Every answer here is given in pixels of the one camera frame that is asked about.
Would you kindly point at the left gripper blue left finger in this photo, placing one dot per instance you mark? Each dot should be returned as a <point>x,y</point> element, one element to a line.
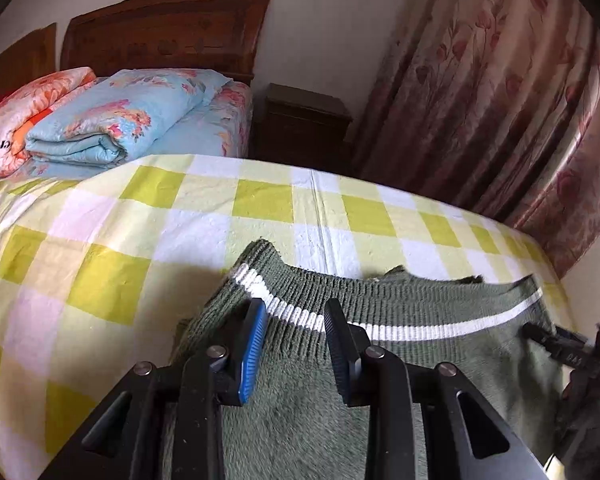
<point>246,352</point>

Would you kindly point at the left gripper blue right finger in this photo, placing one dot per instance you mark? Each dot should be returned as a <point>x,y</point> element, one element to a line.
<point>346,344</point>

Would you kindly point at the green knit sweater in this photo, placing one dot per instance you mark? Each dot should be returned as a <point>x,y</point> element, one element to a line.
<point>455,391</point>

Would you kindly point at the yellow checked bed sheet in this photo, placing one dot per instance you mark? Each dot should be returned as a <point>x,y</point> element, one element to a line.
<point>132,264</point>

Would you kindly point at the dark wooden nightstand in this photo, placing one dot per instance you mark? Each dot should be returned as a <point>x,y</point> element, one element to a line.
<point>300,128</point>

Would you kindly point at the blue floral folded quilt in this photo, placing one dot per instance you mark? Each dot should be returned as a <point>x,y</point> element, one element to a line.
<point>119,118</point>

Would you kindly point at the large wooden headboard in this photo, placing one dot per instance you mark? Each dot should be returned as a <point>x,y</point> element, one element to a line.
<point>220,35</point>

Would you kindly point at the pink floral curtain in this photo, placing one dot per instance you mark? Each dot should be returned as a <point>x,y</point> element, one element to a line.
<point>493,106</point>

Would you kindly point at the pink floral folded quilt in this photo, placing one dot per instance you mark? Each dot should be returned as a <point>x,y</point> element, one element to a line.
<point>27,106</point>

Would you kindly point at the small wooden headboard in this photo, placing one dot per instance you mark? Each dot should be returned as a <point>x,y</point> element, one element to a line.
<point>29,58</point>

